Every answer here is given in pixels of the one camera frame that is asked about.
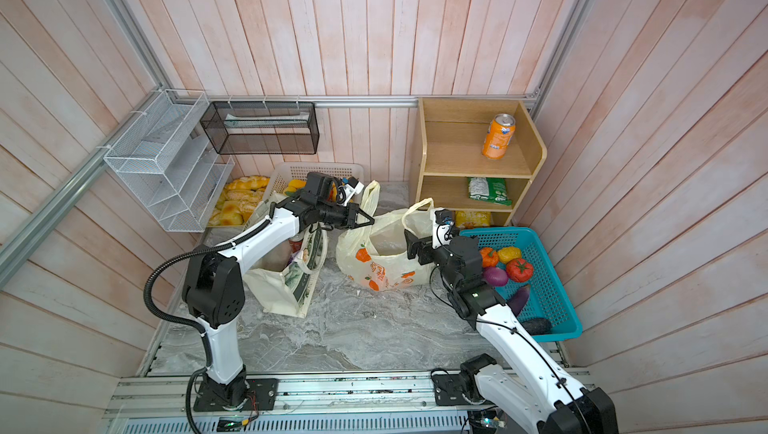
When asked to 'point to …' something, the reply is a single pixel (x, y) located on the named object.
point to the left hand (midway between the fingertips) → (373, 226)
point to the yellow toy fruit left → (293, 185)
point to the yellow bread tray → (238, 198)
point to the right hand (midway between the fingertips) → (422, 226)
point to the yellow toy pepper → (508, 253)
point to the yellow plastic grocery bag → (375, 256)
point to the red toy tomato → (519, 270)
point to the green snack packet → (489, 189)
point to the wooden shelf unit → (475, 155)
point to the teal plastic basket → (547, 298)
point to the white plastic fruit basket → (279, 174)
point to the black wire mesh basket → (262, 127)
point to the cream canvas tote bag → (285, 281)
